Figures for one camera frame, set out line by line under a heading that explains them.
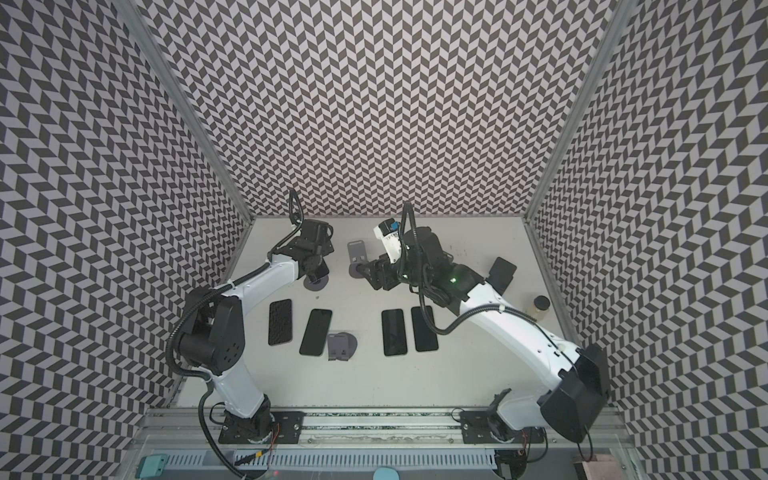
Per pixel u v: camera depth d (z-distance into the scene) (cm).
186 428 74
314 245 73
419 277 54
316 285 96
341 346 83
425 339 85
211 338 47
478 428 75
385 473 66
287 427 72
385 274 61
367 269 103
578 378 40
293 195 76
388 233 60
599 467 65
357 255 98
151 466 65
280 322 90
